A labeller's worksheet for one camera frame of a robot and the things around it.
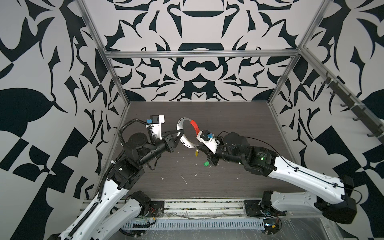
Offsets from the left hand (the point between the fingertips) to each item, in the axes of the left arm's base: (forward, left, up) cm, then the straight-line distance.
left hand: (183, 128), depth 60 cm
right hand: (-4, -6, -7) cm, 10 cm away
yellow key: (-5, -5, -11) cm, 13 cm away
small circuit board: (-30, -40, -38) cm, 63 cm away
